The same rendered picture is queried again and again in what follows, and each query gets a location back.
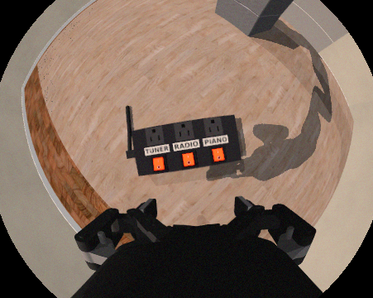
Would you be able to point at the black power strip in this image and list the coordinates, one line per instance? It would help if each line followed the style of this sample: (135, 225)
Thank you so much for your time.
(183, 145)

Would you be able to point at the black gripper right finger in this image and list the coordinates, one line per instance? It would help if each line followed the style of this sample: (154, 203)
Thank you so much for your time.
(291, 233)

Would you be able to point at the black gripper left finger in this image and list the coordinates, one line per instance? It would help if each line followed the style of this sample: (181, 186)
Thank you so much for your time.
(95, 241)

